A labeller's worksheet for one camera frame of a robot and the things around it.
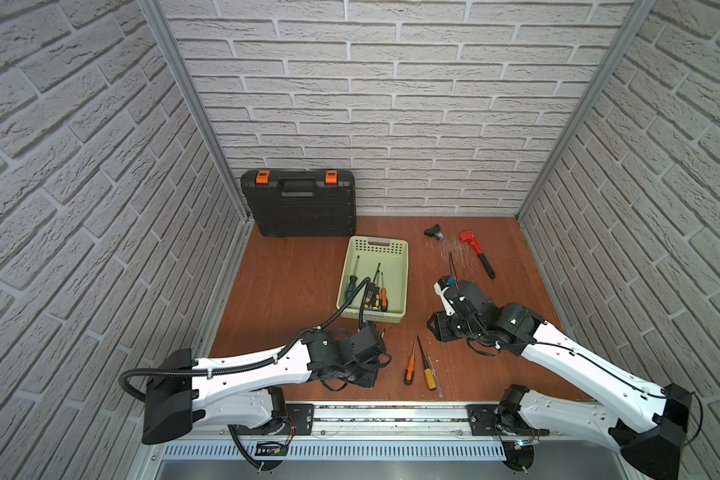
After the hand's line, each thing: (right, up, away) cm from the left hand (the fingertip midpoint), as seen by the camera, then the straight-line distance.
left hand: (379, 374), depth 73 cm
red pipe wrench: (+35, +35, +37) cm, 62 cm away
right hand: (+15, +13, +2) cm, 19 cm away
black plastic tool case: (-26, +47, +27) cm, 60 cm away
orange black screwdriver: (+9, -2, +8) cm, 12 cm away
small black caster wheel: (+23, +37, +40) cm, 59 cm away
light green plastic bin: (+3, +26, +31) cm, 41 cm away
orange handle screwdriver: (+2, +16, +22) cm, 27 cm away
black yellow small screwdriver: (0, +15, +21) cm, 26 cm away
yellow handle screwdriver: (+14, -4, +7) cm, 16 cm away
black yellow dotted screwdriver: (-2, +17, +25) cm, 30 cm away
